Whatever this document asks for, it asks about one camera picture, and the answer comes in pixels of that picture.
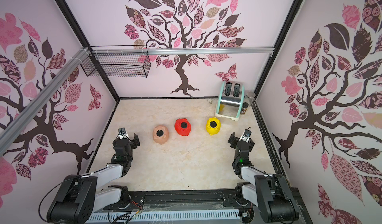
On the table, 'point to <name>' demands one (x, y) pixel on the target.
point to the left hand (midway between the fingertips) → (129, 138)
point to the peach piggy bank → (160, 140)
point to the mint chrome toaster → (230, 100)
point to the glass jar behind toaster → (249, 97)
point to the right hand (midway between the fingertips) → (243, 134)
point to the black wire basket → (121, 61)
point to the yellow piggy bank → (213, 131)
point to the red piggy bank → (181, 131)
